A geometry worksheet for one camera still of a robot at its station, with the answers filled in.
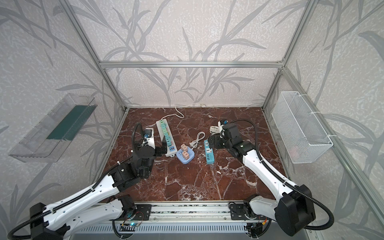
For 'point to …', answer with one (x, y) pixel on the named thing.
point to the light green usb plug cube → (164, 130)
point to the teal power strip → (209, 153)
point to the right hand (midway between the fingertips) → (215, 133)
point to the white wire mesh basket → (304, 139)
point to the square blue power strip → (179, 155)
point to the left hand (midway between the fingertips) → (158, 133)
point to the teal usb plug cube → (163, 125)
